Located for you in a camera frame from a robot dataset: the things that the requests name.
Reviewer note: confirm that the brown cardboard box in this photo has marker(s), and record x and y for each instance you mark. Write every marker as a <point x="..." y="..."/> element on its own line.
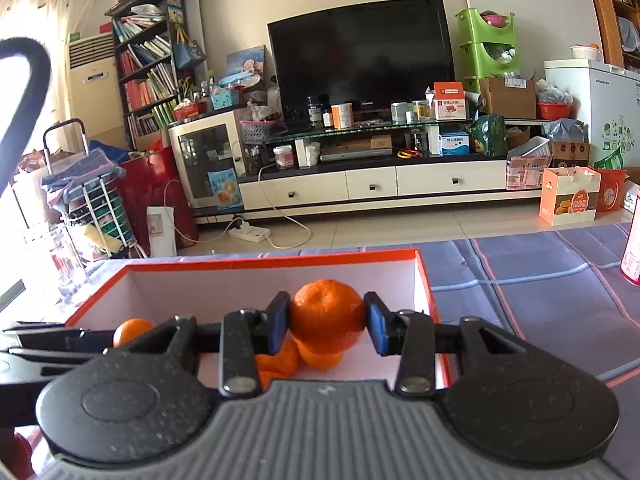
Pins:
<point x="507" y="100"/>

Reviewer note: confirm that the pink plastic basket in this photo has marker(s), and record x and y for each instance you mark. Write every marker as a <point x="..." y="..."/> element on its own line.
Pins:
<point x="257" y="131"/>

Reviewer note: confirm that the green snack bag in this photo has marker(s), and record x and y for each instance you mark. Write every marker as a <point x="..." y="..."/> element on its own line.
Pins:
<point x="489" y="135"/>

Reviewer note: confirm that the silver disc player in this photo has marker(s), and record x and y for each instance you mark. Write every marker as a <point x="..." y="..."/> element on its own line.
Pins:
<point x="355" y="155"/>

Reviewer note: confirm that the small white bottle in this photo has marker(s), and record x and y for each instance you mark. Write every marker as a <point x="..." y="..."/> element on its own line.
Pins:
<point x="328" y="119"/>

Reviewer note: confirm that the blue snack packet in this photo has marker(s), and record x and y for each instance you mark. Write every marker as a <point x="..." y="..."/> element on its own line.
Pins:
<point x="225" y="190"/>

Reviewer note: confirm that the white TV stand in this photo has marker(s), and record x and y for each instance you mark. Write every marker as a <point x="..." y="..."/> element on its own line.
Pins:
<point x="310" y="187"/>

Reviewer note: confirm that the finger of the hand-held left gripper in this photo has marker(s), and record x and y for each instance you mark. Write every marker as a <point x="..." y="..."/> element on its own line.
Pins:
<point x="40" y="365"/>
<point x="90" y="342"/>

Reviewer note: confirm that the blue and white carton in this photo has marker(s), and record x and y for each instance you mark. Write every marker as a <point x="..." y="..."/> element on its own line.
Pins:
<point x="454" y="144"/>

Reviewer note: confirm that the white curtain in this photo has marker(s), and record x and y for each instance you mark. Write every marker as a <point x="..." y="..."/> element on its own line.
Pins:
<point x="57" y="10"/>

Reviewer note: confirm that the orange and white carton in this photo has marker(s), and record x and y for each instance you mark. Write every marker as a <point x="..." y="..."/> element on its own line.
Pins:
<point x="450" y="102"/>

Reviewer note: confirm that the green stacking bins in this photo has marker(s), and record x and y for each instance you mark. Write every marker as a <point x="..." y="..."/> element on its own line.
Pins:
<point x="470" y="60"/>

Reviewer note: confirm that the wooden shelf unit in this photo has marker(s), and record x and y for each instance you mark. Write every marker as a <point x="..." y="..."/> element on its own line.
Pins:
<point x="600" y="10"/>

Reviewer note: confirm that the red shopping bag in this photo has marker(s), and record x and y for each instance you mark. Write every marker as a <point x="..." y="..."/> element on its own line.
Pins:
<point x="145" y="180"/>

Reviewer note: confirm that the red gift bag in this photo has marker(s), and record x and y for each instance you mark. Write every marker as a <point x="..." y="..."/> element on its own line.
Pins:
<point x="612" y="192"/>

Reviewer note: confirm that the black bookshelf with books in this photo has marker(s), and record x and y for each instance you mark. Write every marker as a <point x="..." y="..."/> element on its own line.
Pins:
<point x="150" y="90"/>

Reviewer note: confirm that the dark glass jar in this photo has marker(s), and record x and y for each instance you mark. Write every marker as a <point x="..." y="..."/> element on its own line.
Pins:
<point x="315" y="112"/>

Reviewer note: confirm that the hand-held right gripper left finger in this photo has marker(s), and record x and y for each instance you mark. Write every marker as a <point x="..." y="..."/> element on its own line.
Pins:
<point x="277" y="322"/>

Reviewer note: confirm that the red plastic bowl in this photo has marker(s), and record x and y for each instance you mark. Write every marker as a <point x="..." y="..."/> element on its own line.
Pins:
<point x="554" y="111"/>

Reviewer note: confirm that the blue plaid tablecloth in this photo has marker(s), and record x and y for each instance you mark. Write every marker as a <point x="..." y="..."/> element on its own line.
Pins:
<point x="550" y="285"/>

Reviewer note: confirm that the brown printed carton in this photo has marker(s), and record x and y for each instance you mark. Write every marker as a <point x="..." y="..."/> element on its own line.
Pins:
<point x="570" y="155"/>

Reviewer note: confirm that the blue gift bag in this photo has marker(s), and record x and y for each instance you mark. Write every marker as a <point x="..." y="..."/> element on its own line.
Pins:
<point x="189" y="55"/>

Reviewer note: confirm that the orange cardboard box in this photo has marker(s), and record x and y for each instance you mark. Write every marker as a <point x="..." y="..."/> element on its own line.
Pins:
<point x="200" y="285"/>

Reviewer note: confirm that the pink and white crate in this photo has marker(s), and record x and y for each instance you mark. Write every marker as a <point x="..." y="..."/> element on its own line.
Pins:
<point x="525" y="167"/>

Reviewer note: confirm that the white power strip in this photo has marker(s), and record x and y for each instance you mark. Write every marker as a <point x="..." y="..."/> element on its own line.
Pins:
<point x="250" y="234"/>

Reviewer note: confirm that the pink and white container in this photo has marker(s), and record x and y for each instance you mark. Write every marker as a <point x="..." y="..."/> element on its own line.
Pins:
<point x="632" y="255"/>

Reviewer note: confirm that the large tangerine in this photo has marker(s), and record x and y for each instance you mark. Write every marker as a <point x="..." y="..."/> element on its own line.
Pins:
<point x="325" y="315"/>

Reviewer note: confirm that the white bowl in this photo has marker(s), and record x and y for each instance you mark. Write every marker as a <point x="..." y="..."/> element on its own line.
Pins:
<point x="585" y="52"/>

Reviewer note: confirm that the white standing air conditioner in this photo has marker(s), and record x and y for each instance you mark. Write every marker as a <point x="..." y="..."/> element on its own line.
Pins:
<point x="95" y="100"/>

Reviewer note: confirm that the white lidded plastic jar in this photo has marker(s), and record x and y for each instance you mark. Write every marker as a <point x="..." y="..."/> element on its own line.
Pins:
<point x="283" y="156"/>

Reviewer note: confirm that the white paper bag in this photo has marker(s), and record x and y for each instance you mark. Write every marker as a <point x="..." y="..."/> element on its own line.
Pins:
<point x="162" y="240"/>

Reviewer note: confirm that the orange gift bag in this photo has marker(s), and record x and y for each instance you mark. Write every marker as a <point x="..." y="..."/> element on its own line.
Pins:
<point x="565" y="205"/>

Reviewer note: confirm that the white chest freezer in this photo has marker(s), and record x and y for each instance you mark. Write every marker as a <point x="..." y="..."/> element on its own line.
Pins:
<point x="600" y="105"/>

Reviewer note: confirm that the red plastic basket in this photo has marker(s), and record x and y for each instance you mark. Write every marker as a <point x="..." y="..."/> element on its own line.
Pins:
<point x="190" y="112"/>

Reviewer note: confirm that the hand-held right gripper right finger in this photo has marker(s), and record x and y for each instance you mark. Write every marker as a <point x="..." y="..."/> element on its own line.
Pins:
<point x="375" y="325"/>

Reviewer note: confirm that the black television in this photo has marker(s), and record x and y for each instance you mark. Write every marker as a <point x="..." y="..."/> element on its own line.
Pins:
<point x="360" y="55"/>

